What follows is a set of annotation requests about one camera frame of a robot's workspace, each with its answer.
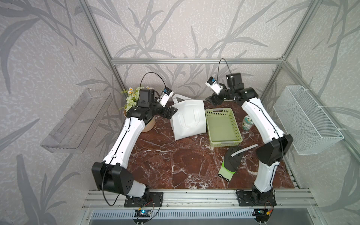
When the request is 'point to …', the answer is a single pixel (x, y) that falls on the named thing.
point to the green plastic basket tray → (223, 127)
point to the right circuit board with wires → (261, 213)
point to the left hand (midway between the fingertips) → (170, 105)
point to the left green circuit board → (142, 213)
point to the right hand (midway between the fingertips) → (211, 92)
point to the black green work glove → (230, 164)
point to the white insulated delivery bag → (189, 119)
